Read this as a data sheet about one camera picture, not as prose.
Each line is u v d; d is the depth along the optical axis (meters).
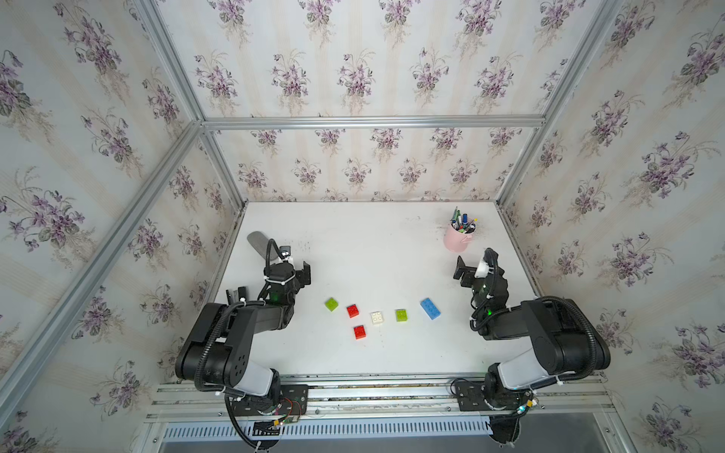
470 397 0.73
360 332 0.84
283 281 0.69
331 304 0.90
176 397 0.75
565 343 0.45
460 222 1.01
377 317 0.86
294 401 0.72
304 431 0.76
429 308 0.88
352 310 0.88
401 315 0.88
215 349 0.44
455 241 1.02
